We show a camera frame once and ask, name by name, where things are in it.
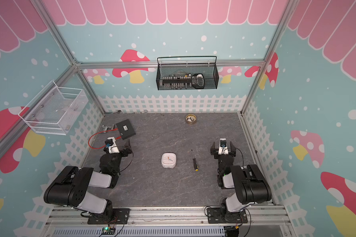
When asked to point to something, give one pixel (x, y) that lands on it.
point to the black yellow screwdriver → (195, 163)
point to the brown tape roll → (191, 119)
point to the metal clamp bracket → (106, 128)
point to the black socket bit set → (177, 83)
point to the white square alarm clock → (168, 160)
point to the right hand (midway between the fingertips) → (223, 141)
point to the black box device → (125, 129)
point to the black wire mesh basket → (204, 76)
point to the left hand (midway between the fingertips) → (123, 141)
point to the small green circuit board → (108, 230)
